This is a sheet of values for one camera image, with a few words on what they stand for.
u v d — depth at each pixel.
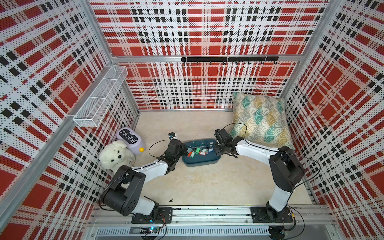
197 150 0.98
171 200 0.78
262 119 0.95
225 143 0.72
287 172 0.48
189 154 0.96
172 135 0.81
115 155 0.76
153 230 0.69
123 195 0.43
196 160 0.96
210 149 0.98
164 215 0.73
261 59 0.88
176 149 0.70
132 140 0.91
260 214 0.73
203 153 0.96
